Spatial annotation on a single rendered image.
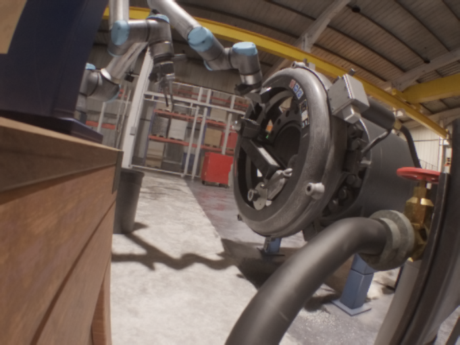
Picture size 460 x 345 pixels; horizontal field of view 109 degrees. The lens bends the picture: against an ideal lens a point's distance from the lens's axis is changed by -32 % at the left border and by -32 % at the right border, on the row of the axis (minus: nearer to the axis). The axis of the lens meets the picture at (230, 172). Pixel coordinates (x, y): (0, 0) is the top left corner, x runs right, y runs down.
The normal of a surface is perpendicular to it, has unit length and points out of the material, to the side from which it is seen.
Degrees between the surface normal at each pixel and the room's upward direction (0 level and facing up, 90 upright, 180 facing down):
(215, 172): 90
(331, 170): 100
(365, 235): 75
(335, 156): 94
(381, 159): 83
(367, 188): 109
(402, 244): 88
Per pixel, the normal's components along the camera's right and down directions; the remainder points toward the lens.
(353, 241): 0.42, -0.21
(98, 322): 0.34, 0.07
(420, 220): -0.72, -0.13
